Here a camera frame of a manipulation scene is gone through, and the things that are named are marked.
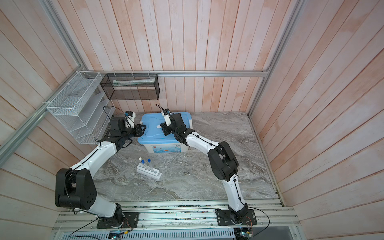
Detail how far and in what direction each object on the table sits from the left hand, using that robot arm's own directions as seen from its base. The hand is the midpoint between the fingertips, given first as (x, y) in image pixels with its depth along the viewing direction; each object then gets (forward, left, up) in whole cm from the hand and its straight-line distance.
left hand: (143, 128), depth 88 cm
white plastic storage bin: (-7, -14, -10) cm, 19 cm away
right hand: (+5, -10, -2) cm, 11 cm away
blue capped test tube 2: (-20, -6, -3) cm, 21 cm away
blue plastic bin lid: (-4, -7, -1) cm, 8 cm away
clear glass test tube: (-20, -1, -3) cm, 20 cm away
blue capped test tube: (-20, -3, -3) cm, 21 cm away
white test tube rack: (-21, -2, -14) cm, 25 cm away
